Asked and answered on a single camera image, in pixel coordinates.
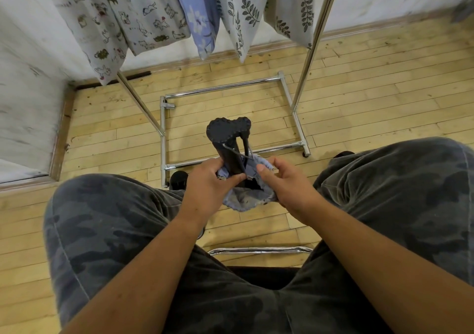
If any person's left hand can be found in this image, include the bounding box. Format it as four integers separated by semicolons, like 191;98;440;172
181;158;248;228

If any person's right hand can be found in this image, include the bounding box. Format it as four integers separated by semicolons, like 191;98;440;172
256;156;325;226

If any blue floral bag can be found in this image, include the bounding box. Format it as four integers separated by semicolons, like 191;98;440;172
216;154;278;213

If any chrome clothes rack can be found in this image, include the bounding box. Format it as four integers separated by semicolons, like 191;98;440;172
115;0;343;189

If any person's left forearm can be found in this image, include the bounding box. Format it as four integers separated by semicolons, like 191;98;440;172
61;213;208;334

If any person's right forearm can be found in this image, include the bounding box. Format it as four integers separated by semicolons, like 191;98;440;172
300;199;474;334

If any black striped left shoe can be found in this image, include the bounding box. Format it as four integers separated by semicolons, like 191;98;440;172
168;170;190;192

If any black chair seat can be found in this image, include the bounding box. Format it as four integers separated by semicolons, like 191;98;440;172
226;266;301;291

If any black baseboard strip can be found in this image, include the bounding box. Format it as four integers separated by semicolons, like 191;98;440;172
76;71;153;90

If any grey metal furniture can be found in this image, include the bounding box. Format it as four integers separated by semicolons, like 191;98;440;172
451;0;474;23

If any chrome chair frame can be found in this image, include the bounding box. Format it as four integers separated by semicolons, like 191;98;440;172
208;247;315;256

